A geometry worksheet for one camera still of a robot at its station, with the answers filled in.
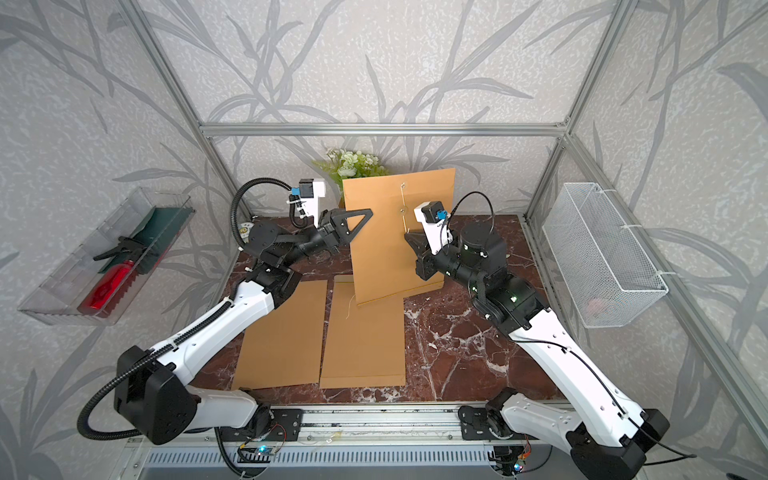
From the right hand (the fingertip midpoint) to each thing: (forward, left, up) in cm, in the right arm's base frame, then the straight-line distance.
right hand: (406, 234), depth 62 cm
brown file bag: (-8, +13, -39) cm, 42 cm away
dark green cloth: (+6, +62, -7) cm, 63 cm away
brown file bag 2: (+2, +6, -12) cm, 13 cm away
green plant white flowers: (+38, +17, -9) cm, 43 cm away
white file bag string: (+4, +19, -39) cm, 43 cm away
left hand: (0, +7, +5) cm, 9 cm away
